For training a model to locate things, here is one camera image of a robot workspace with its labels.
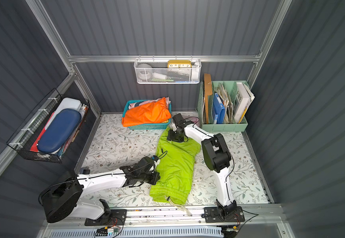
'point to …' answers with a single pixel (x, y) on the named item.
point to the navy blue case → (60, 130)
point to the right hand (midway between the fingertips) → (172, 137)
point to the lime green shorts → (176, 166)
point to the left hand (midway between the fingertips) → (160, 179)
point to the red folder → (34, 148)
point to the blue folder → (218, 110)
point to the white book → (244, 97)
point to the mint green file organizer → (226, 90)
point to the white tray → (66, 103)
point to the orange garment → (155, 112)
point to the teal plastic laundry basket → (158, 125)
